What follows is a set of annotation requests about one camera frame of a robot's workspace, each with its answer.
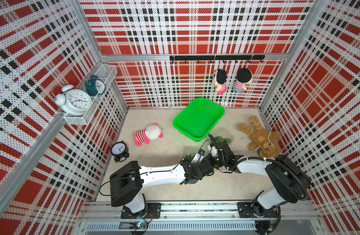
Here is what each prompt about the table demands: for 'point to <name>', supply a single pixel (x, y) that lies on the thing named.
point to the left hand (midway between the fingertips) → (194, 164)
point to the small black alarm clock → (120, 151)
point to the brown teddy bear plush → (266, 142)
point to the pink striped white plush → (152, 132)
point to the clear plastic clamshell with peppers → (190, 152)
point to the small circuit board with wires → (140, 225)
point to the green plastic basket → (198, 119)
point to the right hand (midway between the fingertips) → (202, 162)
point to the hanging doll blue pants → (244, 76)
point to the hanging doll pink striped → (219, 79)
